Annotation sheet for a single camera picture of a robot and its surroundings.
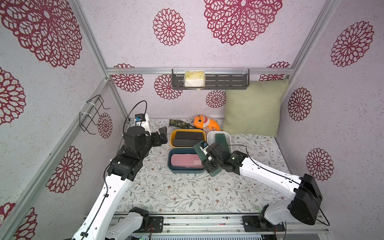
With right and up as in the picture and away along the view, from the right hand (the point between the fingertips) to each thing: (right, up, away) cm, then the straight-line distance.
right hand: (206, 159), depth 81 cm
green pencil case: (+12, +10, +24) cm, 29 cm away
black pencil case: (-12, +8, +19) cm, 24 cm away
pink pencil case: (-9, -2, +8) cm, 12 cm away
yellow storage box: (-21, +12, +23) cm, 34 cm away
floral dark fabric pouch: (-17, +21, +32) cm, 42 cm away
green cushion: (+34, +29, +18) cm, 49 cm away
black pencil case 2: (-11, +13, +28) cm, 32 cm away
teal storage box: (-18, -8, +8) cm, 21 cm away
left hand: (-24, +16, -12) cm, 31 cm away
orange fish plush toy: (0, +23, +28) cm, 36 cm away
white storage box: (+6, +10, +26) cm, 29 cm away
